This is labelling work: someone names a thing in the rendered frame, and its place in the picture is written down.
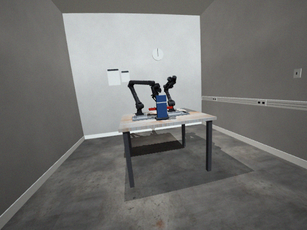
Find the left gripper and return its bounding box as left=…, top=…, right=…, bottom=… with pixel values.
left=164, top=83, right=174, bottom=89

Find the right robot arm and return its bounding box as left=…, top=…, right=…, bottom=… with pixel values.
left=128, top=80, right=162, bottom=115

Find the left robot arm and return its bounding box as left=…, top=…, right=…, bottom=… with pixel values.
left=164, top=76, right=177, bottom=112

